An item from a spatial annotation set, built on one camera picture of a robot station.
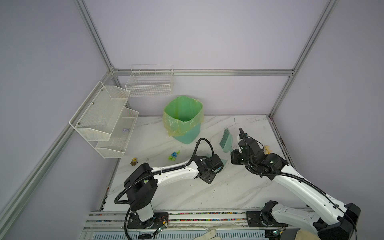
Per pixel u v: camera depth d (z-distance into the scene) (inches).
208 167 23.6
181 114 42.3
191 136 35.8
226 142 32.7
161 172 18.1
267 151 38.7
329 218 15.2
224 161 26.0
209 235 27.6
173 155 38.3
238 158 25.9
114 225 28.9
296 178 17.8
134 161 36.6
